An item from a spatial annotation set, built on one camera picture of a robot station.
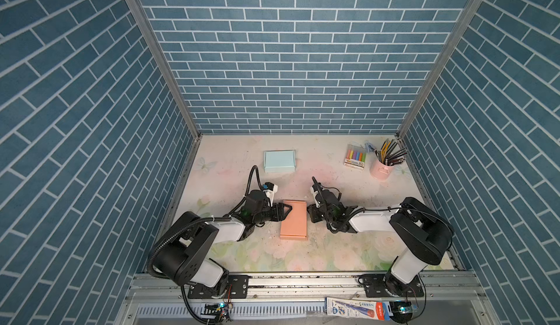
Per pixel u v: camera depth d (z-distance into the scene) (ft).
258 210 2.36
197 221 1.62
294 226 2.78
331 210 2.34
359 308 2.27
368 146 3.77
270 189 2.69
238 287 2.42
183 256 1.43
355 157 3.65
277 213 2.58
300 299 2.36
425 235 1.52
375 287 2.42
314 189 2.71
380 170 3.19
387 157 3.25
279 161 3.46
